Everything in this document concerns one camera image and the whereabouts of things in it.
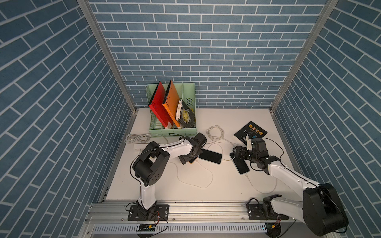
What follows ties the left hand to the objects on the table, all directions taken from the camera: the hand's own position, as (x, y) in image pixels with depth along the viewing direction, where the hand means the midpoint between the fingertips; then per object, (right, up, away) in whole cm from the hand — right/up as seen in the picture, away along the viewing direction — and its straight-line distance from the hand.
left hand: (196, 156), depth 94 cm
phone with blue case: (+27, -4, -3) cm, 28 cm away
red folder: (-23, +32, -9) cm, 41 cm away
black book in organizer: (-7, +27, +4) cm, 28 cm away
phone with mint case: (+10, 0, 0) cm, 10 cm away
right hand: (+27, +5, -5) cm, 27 cm away
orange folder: (-16, +34, -3) cm, 38 cm away
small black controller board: (-24, -30, -22) cm, 45 cm away
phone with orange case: (-3, -2, -4) cm, 5 cm away
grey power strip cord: (-44, +11, +6) cm, 46 cm away
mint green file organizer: (-8, +43, +11) cm, 45 cm away
